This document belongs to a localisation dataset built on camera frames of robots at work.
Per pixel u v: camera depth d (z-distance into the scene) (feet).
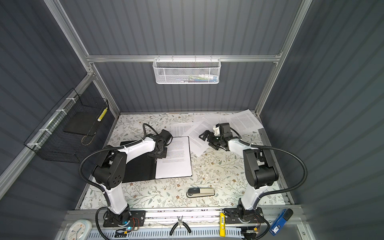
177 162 3.06
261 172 1.60
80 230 2.27
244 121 3.79
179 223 2.37
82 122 2.53
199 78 3.04
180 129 3.62
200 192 2.56
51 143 2.16
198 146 3.34
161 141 2.39
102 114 2.66
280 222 2.31
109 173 1.62
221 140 2.47
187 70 4.06
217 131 2.93
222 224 2.32
